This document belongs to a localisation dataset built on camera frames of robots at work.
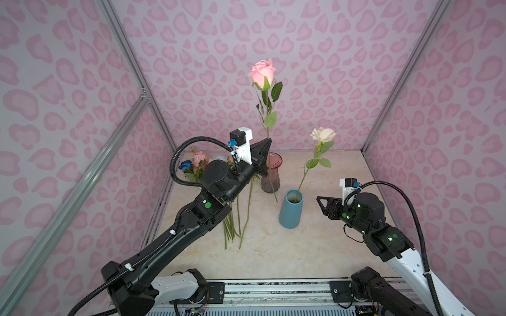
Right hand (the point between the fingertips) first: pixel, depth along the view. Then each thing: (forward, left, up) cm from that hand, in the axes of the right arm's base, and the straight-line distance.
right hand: (322, 198), depth 71 cm
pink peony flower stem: (+30, +56, -14) cm, 65 cm away
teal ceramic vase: (-2, +11, -6) cm, 13 cm away
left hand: (+4, +19, +26) cm, 32 cm away
